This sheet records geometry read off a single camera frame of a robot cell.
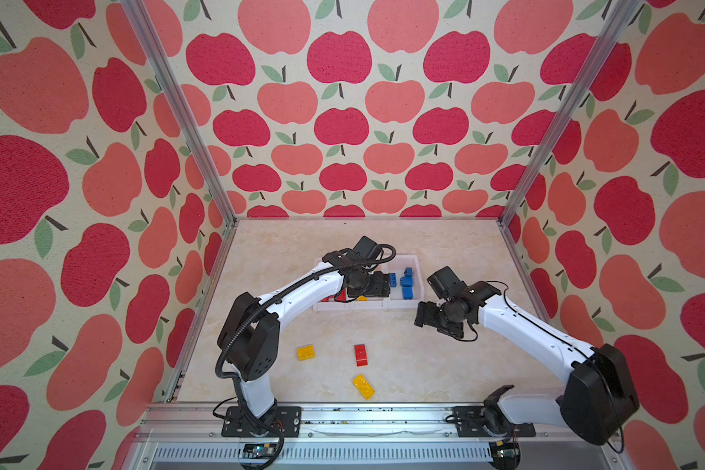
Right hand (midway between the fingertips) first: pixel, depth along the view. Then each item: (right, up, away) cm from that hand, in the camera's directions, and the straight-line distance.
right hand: (431, 323), depth 83 cm
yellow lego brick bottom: (-20, -17, -2) cm, 26 cm away
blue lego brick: (-9, +11, +18) cm, 23 cm away
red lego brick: (-25, +11, -15) cm, 31 cm away
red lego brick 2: (-21, -9, +1) cm, 23 cm away
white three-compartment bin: (-8, +4, +13) cm, 16 cm away
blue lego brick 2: (-4, +8, +17) cm, 20 cm away
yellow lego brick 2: (-37, -10, +3) cm, 38 cm away
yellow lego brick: (-20, +8, -6) cm, 23 cm away
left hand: (-13, +9, +1) cm, 16 cm away
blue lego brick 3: (-3, +13, +19) cm, 23 cm away
